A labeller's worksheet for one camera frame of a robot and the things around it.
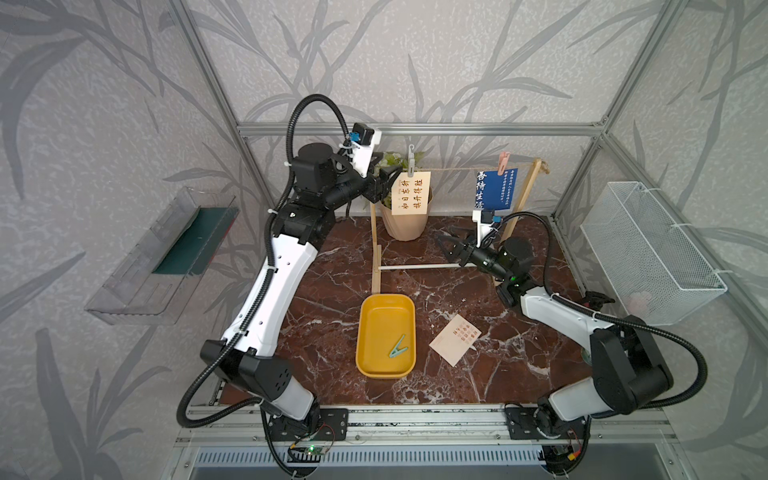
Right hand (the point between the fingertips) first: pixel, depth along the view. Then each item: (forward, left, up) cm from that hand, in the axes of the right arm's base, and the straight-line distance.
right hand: (441, 233), depth 76 cm
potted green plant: (+21, +11, -20) cm, 31 cm away
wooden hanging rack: (+8, +19, -22) cm, 30 cm away
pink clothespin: (+38, -26, -3) cm, 46 cm away
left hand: (+3, +12, +20) cm, 23 cm away
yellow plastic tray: (-11, +17, -28) cm, 35 cm away
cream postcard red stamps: (-17, -5, -30) cm, 35 cm away
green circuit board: (-44, +31, -29) cm, 61 cm away
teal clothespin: (-20, +12, -27) cm, 36 cm away
